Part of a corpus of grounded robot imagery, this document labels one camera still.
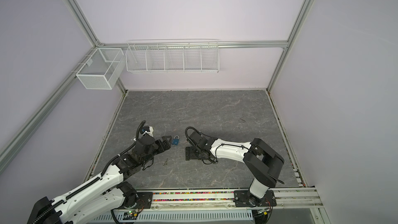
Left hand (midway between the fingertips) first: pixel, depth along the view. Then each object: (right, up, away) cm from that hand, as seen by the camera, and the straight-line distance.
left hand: (166, 141), depth 81 cm
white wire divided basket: (+15, +52, +18) cm, 57 cm away
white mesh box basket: (-48, +43, +20) cm, 68 cm away
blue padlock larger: (+3, -2, +12) cm, 13 cm away
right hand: (+14, -10, +5) cm, 17 cm away
